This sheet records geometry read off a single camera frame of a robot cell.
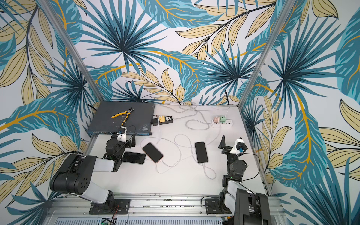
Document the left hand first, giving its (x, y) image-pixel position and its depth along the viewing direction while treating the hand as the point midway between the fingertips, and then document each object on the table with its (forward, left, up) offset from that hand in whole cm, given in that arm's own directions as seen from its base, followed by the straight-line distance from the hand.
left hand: (127, 133), depth 92 cm
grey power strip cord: (+24, -44, -8) cm, 50 cm away
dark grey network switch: (+15, -6, -3) cm, 17 cm away
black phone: (-8, -49, -8) cm, 50 cm away
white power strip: (+15, -71, -6) cm, 73 cm away
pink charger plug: (+15, -61, -2) cm, 63 cm away
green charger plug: (+15, -66, -2) cm, 68 cm away
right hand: (-8, -59, +11) cm, 61 cm away
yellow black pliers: (+21, +5, -2) cm, 21 cm away
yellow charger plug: (+15, -21, -3) cm, 26 cm away
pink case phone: (-9, -16, -8) cm, 20 cm away
